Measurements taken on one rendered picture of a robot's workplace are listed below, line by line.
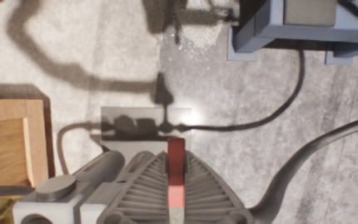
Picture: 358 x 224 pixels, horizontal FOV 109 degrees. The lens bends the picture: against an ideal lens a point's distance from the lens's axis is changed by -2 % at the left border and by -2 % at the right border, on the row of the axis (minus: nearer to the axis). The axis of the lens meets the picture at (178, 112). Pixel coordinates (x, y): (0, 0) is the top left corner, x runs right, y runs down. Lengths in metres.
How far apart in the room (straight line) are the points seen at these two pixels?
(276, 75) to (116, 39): 0.75
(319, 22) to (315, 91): 0.42
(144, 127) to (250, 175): 0.57
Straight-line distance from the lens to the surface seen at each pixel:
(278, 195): 0.34
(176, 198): 0.18
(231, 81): 0.68
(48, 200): 0.28
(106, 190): 0.27
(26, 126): 0.78
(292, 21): 0.53
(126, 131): 0.68
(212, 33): 0.71
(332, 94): 0.99
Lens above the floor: 0.63
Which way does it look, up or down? 85 degrees down
